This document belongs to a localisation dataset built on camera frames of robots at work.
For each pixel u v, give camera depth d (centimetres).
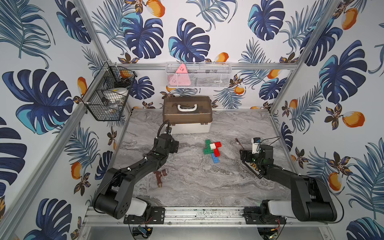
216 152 95
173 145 75
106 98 82
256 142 81
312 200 43
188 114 90
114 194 43
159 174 86
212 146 94
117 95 80
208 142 100
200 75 92
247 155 84
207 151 95
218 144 98
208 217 75
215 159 93
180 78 90
